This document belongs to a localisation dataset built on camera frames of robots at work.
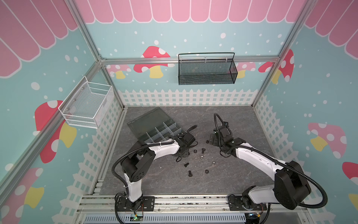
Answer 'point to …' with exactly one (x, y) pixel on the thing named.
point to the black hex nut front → (206, 171)
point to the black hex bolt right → (203, 150)
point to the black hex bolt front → (190, 174)
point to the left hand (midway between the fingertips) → (181, 155)
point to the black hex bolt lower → (186, 164)
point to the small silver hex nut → (201, 157)
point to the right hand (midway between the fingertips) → (217, 137)
